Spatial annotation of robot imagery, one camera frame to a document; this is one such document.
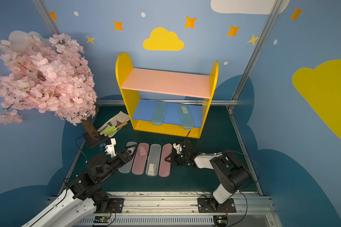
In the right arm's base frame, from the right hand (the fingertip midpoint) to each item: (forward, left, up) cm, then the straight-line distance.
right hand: (167, 158), depth 88 cm
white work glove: (+35, +41, -4) cm, 54 cm away
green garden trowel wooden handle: (+22, +44, -3) cm, 49 cm away
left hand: (-4, +15, +21) cm, 26 cm away
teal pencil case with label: (+23, -12, +11) cm, 28 cm away
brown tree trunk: (+13, +52, +10) cm, 55 cm away
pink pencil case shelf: (-5, +1, -1) cm, 5 cm away
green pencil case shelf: (+25, +8, +10) cm, 28 cm away
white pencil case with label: (-4, +9, -3) cm, 10 cm away
